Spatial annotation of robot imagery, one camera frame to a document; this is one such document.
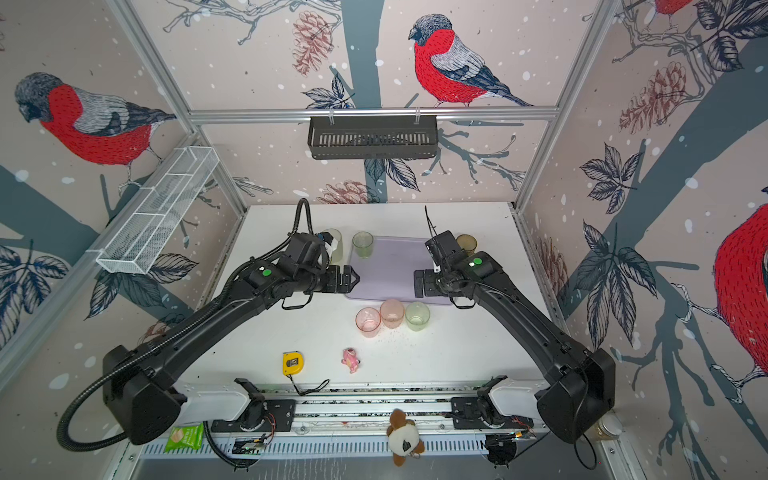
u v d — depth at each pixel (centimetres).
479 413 73
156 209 79
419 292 71
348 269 70
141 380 39
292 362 80
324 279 66
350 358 81
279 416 73
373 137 106
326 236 71
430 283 70
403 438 67
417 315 89
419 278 71
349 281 70
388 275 104
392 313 90
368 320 89
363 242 106
